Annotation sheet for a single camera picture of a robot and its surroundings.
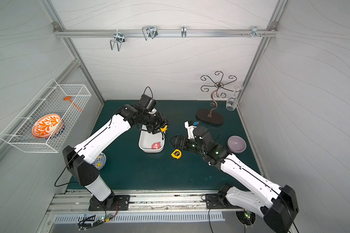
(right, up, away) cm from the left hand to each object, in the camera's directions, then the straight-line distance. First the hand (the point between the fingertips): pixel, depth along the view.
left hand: (169, 126), depth 73 cm
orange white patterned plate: (-54, +1, -10) cm, 55 cm away
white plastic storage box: (-17, -11, +23) cm, 30 cm away
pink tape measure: (-10, -14, +19) cm, 26 cm away
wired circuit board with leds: (-41, -46, -4) cm, 62 cm away
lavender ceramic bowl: (+42, -13, +19) cm, 48 cm away
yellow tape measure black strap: (-4, -2, +1) cm, 4 cm away
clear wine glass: (+38, +13, +15) cm, 43 cm away
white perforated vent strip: (+6, -45, -3) cm, 46 cm away
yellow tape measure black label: (+3, -19, +15) cm, 24 cm away
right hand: (+3, -6, -2) cm, 7 cm away
